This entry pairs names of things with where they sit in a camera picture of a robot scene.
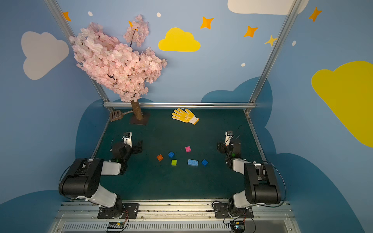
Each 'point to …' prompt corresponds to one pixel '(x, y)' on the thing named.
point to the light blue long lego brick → (193, 162)
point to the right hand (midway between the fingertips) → (227, 139)
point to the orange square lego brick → (160, 157)
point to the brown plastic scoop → (117, 114)
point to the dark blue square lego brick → (171, 154)
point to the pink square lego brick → (188, 149)
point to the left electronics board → (115, 225)
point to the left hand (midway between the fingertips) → (134, 138)
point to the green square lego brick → (174, 162)
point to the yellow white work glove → (186, 116)
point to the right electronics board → (238, 226)
